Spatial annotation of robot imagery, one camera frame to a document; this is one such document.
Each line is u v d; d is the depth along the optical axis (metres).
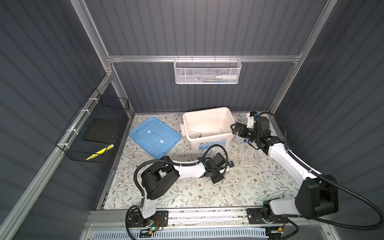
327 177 0.42
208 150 0.71
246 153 0.95
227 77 0.91
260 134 0.64
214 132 1.08
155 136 1.06
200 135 1.02
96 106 0.78
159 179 0.49
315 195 0.41
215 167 0.70
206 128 1.10
